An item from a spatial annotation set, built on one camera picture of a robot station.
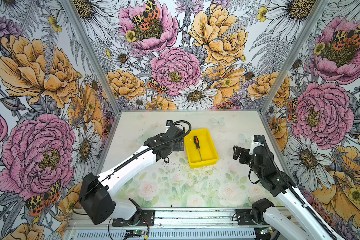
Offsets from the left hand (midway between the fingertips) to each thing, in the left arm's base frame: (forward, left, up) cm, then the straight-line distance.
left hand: (170, 145), depth 81 cm
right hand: (-5, -37, 0) cm, 37 cm away
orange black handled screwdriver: (+12, -16, -17) cm, 26 cm away
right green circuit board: (-36, -45, -18) cm, 61 cm away
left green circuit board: (-36, +14, -17) cm, 42 cm away
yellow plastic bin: (+7, -18, -17) cm, 26 cm away
